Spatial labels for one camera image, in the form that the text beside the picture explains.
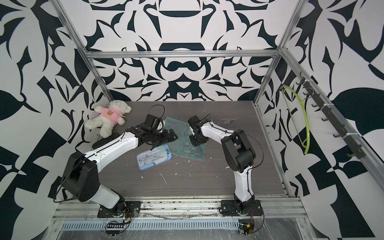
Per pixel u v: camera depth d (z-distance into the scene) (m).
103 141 0.93
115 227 0.73
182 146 0.96
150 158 0.90
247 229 0.71
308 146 0.66
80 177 0.43
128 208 0.73
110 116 1.01
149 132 0.68
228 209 0.74
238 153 0.52
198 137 0.83
